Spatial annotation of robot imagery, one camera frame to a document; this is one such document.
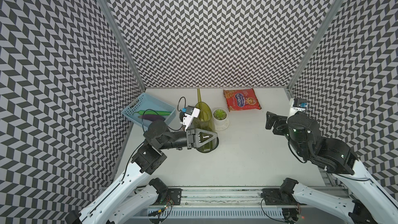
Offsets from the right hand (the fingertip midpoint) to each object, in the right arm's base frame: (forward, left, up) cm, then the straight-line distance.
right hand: (278, 118), depth 62 cm
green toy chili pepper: (+26, +68, -32) cm, 80 cm away
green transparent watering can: (-1, +30, 0) cm, 30 cm away
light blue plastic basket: (+32, +74, -36) cm, 88 cm away
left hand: (-11, +26, +4) cm, 29 cm away
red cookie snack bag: (+35, +5, -30) cm, 47 cm away
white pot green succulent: (+16, +21, -25) cm, 36 cm away
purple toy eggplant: (+22, +66, -32) cm, 77 cm away
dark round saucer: (+2, +24, -32) cm, 40 cm away
